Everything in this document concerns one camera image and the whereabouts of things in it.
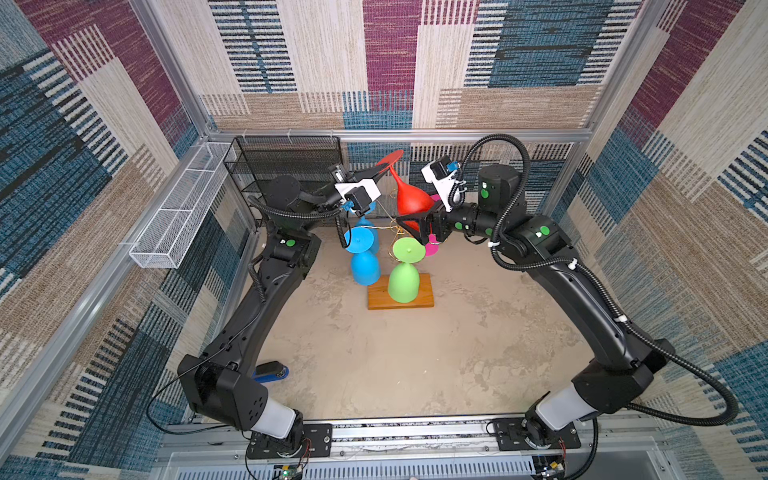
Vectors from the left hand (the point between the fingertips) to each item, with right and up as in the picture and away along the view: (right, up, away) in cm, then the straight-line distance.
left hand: (381, 159), depth 57 cm
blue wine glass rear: (-5, -10, +25) cm, 27 cm away
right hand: (+7, -9, +7) cm, 14 cm away
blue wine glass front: (-4, -20, +19) cm, 29 cm away
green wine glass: (+5, -24, +17) cm, 30 cm away
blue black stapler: (-31, -50, +26) cm, 65 cm away
